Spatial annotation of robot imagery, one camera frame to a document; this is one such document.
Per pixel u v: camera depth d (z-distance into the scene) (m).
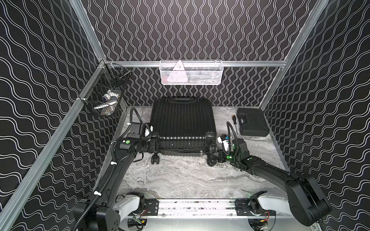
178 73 0.90
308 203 0.41
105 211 0.37
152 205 0.76
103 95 0.84
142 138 0.64
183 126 0.82
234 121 1.10
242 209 0.73
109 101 0.85
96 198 0.39
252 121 1.05
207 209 0.76
